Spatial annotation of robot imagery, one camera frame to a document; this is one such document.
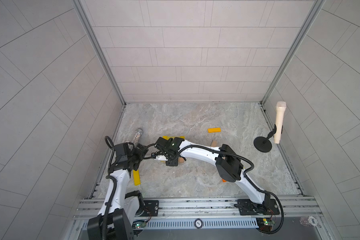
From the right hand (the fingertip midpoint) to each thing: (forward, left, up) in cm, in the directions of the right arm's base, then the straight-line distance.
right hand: (171, 159), depth 89 cm
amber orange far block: (+20, -30, -1) cm, 36 cm away
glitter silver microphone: (+17, +21, +6) cm, 27 cm away
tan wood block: (+9, -28, 0) cm, 29 cm away
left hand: (+3, +13, +8) cm, 16 cm away
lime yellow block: (+5, -7, +16) cm, 18 cm away
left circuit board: (-31, +13, +4) cm, 34 cm away
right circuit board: (-34, -44, -1) cm, 56 cm away
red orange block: (-22, -23, +25) cm, 40 cm away
